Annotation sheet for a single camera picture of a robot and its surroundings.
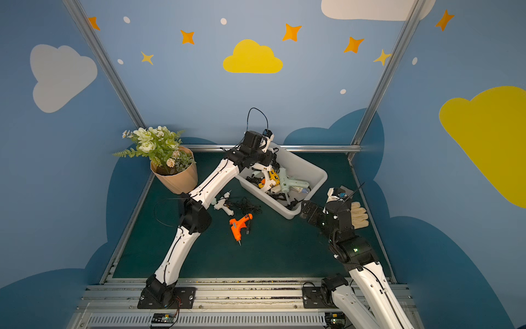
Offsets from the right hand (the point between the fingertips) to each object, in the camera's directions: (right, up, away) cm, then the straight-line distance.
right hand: (315, 204), depth 74 cm
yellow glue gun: (-14, +10, +31) cm, 35 cm away
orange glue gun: (-30, -12, +17) cm, 37 cm away
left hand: (-15, +22, +19) cm, 33 cm away
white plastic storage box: (-1, +14, +31) cm, 34 cm away
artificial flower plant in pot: (-62, +15, +19) cm, 66 cm away
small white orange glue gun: (-22, +9, +36) cm, 43 cm away
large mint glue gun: (-8, +7, +26) cm, 28 cm away
